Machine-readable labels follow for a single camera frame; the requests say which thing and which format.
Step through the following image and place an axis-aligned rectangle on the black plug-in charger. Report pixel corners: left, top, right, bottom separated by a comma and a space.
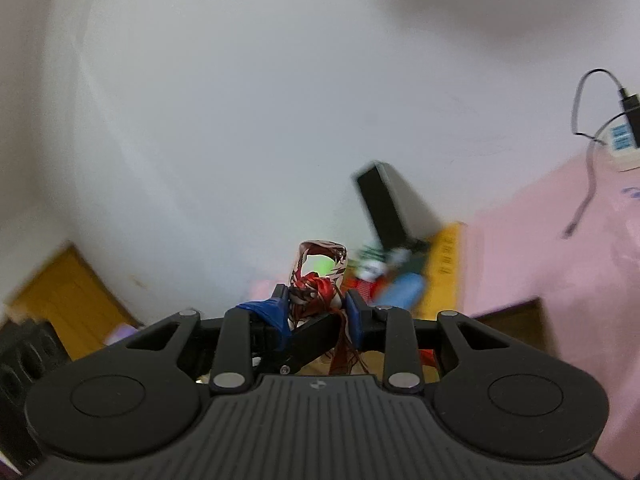
618, 88, 640, 148

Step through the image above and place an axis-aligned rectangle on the black phone on stand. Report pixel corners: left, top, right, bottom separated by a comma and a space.
352, 160, 442, 250

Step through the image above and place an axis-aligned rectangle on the red plush pouch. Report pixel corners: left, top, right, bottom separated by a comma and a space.
341, 273, 388, 306

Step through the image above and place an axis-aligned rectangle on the small panda plush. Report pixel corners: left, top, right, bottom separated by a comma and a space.
349, 245, 411, 283

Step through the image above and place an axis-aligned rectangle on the blue glasses case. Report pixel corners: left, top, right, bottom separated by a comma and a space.
372, 273, 426, 310

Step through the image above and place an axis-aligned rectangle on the pink deer-print tablecloth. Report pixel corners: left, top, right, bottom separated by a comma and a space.
459, 154, 639, 478

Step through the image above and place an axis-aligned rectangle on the red tasselled knot ornament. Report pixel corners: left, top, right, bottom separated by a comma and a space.
288, 240, 369, 375

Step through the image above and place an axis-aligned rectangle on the white power strip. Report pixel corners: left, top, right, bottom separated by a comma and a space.
603, 112, 640, 172

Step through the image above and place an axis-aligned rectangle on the black charger cable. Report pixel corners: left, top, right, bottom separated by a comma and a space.
562, 67, 640, 240

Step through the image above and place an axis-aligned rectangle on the yellow book with characters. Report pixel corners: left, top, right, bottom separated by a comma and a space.
413, 222, 466, 321

